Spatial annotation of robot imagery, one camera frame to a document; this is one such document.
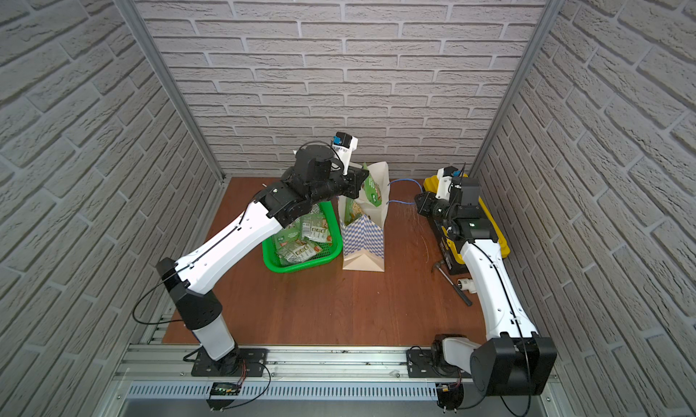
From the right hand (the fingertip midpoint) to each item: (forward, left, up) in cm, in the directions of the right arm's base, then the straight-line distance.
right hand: (422, 196), depth 77 cm
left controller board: (-42, +59, -31) cm, 79 cm away
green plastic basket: (-2, +30, -26) cm, 40 cm away
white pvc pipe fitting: (-18, -15, -25) cm, 34 cm away
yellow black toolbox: (-12, -9, -16) cm, 22 cm away
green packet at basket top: (-3, +43, -23) cm, 49 cm away
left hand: (+3, +18, +12) cm, 22 cm away
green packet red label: (+6, +35, -23) cm, 42 cm away
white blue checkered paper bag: (-6, +18, -13) cm, 23 cm away
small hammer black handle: (-18, -12, -28) cm, 35 cm away
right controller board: (-46, -2, -28) cm, 54 cm away
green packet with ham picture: (-2, +15, +6) cm, 16 cm away
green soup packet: (+11, +21, -20) cm, 31 cm away
